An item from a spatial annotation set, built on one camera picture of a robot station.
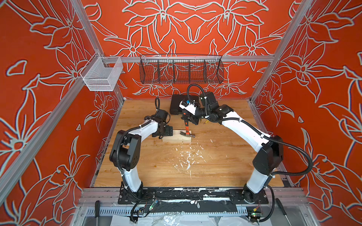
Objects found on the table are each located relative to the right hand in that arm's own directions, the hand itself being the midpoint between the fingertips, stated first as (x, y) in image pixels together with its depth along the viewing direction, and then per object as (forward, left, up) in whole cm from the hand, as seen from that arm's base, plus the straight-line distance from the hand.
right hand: (183, 112), depth 78 cm
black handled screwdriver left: (-44, +43, -25) cm, 66 cm away
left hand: (+1, +12, -23) cm, 26 cm away
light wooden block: (-3, +4, -22) cm, 23 cm away
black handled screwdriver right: (-41, -51, -27) cm, 71 cm away
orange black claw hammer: (-3, -3, -18) cm, 18 cm away
